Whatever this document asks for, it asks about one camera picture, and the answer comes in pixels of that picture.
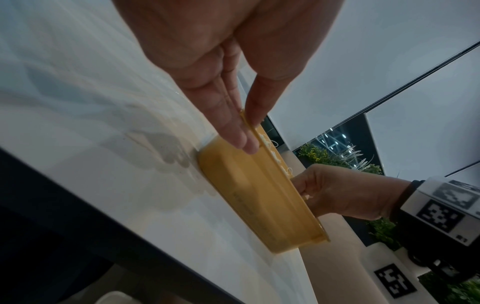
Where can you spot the person's left hand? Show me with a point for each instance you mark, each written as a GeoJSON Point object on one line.
{"type": "Point", "coordinates": [210, 35]}

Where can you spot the person's right hand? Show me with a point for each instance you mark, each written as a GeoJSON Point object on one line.
{"type": "Point", "coordinates": [345, 193]}

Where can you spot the tea bags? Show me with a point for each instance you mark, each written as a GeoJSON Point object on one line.
{"type": "Point", "coordinates": [275, 154]}

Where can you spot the yellow tray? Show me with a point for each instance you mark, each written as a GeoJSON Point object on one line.
{"type": "Point", "coordinates": [255, 193]}

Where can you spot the person's black trousers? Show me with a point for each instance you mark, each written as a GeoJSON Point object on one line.
{"type": "Point", "coordinates": [37, 252]}

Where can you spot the green hedge plant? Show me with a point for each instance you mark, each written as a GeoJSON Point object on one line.
{"type": "Point", "coordinates": [318, 154]}

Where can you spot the dark glass window pane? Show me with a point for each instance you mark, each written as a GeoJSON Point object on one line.
{"type": "Point", "coordinates": [345, 139]}

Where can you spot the beige bench seat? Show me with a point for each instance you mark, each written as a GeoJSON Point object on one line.
{"type": "Point", "coordinates": [330, 261]}

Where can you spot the dark window strip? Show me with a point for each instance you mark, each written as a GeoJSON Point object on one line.
{"type": "Point", "coordinates": [273, 130]}

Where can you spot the black right wristband with markers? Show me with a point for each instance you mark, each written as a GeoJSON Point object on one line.
{"type": "Point", "coordinates": [442, 207]}

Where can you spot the white roller blind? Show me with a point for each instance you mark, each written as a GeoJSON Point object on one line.
{"type": "Point", "coordinates": [375, 53]}

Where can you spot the small white bin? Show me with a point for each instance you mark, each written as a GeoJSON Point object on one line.
{"type": "Point", "coordinates": [112, 297]}

